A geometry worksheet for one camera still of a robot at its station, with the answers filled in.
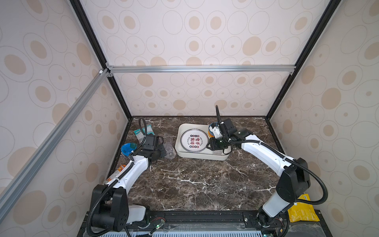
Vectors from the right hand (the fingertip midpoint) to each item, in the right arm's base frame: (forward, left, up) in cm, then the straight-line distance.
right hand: (208, 145), depth 83 cm
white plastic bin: (+1, +1, -11) cm, 11 cm away
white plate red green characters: (+14, +8, -14) cm, 21 cm away
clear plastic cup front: (+3, +23, -12) cm, 26 cm away
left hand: (+1, +25, -4) cm, 25 cm away
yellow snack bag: (-31, -46, -15) cm, 57 cm away
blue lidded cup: (+4, +50, -7) cm, 51 cm away
